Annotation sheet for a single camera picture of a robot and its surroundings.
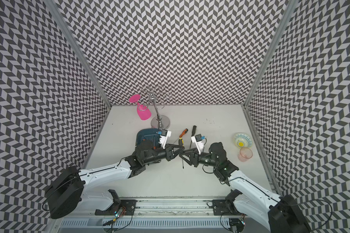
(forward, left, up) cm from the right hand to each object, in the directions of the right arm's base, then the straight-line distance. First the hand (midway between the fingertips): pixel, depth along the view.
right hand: (181, 157), depth 73 cm
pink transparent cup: (+9, -39, -15) cm, 43 cm away
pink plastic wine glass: (+33, +26, -2) cm, 42 cm away
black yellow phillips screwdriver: (+5, 0, +6) cm, 8 cm away
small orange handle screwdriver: (+25, -2, -14) cm, 29 cm away
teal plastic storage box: (+25, +24, -16) cm, 38 cm away
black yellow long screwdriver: (+29, -9, -15) cm, 33 cm away
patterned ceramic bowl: (+19, -40, -16) cm, 47 cm away
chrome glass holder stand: (+31, +14, +14) cm, 37 cm away
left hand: (+2, -1, +3) cm, 4 cm away
